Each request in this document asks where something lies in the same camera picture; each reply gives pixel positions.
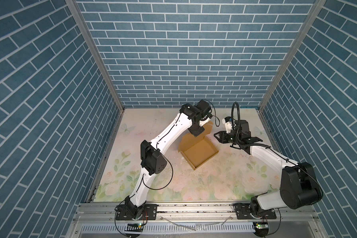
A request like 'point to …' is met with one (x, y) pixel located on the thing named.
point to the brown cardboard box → (197, 150)
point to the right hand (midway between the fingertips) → (216, 132)
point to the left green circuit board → (135, 227)
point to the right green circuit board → (262, 225)
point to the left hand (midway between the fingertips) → (195, 130)
